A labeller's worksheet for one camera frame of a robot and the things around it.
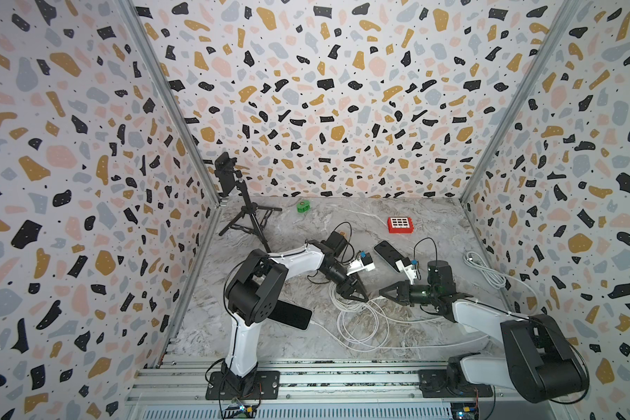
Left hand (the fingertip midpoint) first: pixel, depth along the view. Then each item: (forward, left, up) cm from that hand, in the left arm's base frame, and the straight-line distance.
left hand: (367, 295), depth 83 cm
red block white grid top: (+34, -18, -6) cm, 39 cm away
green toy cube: (+46, +23, -6) cm, 52 cm away
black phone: (-2, +25, -11) cm, 27 cm away
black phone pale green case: (+21, -12, -8) cm, 26 cm away
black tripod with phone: (+31, +44, +25) cm, 59 cm away
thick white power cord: (+9, -49, -7) cm, 50 cm away
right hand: (0, -5, +1) cm, 5 cm away
